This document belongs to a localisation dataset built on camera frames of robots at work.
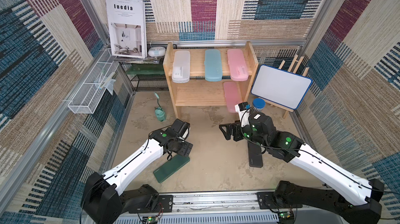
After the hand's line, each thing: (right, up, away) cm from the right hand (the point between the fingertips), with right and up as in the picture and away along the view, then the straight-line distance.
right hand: (226, 123), depth 69 cm
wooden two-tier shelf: (-13, +15, +21) cm, 29 cm away
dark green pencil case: (-28, -26, +15) cm, 41 cm away
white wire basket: (-78, +13, +24) cm, 83 cm away
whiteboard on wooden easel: (+37, +17, +24) cm, 47 cm away
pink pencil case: (+6, +13, +18) cm, 23 cm away
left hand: (-21, -13, +12) cm, 27 cm away
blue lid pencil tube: (+20, +8, +17) cm, 28 cm away
